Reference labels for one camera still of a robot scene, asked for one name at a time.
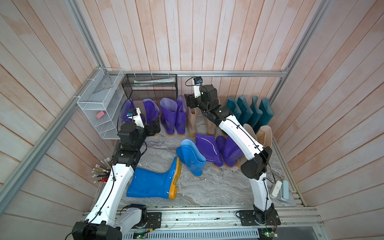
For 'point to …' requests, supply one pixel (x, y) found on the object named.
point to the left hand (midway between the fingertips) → (152, 120)
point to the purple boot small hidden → (151, 110)
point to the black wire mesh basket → (156, 86)
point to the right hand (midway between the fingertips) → (189, 93)
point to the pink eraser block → (101, 114)
